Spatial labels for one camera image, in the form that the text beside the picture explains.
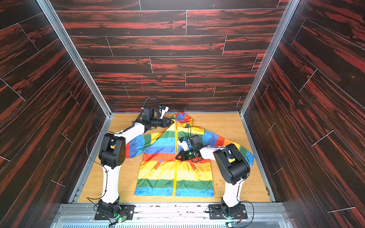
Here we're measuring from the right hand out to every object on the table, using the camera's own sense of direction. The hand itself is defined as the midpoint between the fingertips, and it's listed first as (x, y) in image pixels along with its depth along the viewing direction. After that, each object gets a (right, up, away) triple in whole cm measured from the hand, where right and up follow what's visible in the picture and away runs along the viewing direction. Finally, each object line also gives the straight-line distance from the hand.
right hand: (178, 157), depth 94 cm
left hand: (-3, +24, +2) cm, 24 cm away
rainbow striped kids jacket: (-11, -9, -6) cm, 16 cm away
